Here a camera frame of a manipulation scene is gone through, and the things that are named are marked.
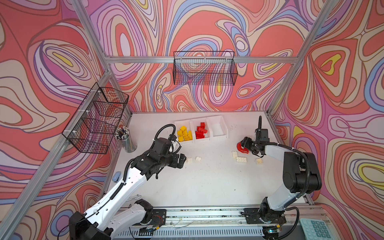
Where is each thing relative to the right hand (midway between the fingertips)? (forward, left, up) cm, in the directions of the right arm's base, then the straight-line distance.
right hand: (246, 146), depth 98 cm
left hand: (-14, +42, +16) cm, 47 cm away
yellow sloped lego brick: (+7, +44, +2) cm, 44 cm away
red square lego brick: (+11, +31, +1) cm, 33 cm away
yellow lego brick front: (+12, +44, +1) cm, 46 cm away
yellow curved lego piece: (+10, +38, +1) cm, 40 cm away
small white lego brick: (-7, +32, -1) cm, 33 cm away
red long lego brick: (+7, +31, +2) cm, 31 cm away
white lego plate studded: (-8, +38, -1) cm, 39 cm away
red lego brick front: (+14, +29, +3) cm, 33 cm away
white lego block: (-5, +8, -1) cm, 10 cm away
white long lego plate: (-9, +5, +1) cm, 11 cm away
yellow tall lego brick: (+16, +42, +1) cm, 45 cm away
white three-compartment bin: (+20, +18, -1) cm, 27 cm away
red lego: (+18, +28, +2) cm, 33 cm away
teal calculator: (-46, -21, -1) cm, 51 cm away
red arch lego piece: (-1, +4, -2) cm, 4 cm away
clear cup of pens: (+1, +76, +16) cm, 77 cm away
